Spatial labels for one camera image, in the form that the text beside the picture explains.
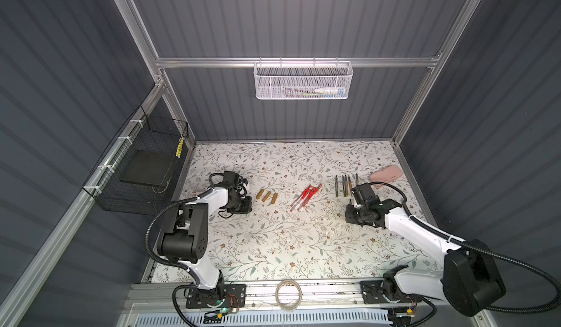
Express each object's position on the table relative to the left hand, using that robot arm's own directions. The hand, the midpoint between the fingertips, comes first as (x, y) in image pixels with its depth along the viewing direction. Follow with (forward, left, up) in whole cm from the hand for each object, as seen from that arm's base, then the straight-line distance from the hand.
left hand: (250, 210), depth 94 cm
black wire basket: (+17, +38, +31) cm, 51 cm away
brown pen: (+12, -45, 0) cm, 46 cm away
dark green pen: (+12, -39, 0) cm, 41 cm away
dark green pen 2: (+12, -43, 0) cm, 44 cm away
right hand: (-5, -42, +5) cm, 42 cm away
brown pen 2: (+15, -46, -1) cm, 49 cm away
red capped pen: (+4, -23, 0) cm, 23 cm away
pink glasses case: (+18, -64, +1) cm, 66 cm away
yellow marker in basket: (+14, +26, +24) cm, 38 cm away
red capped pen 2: (+12, -31, 0) cm, 33 cm away
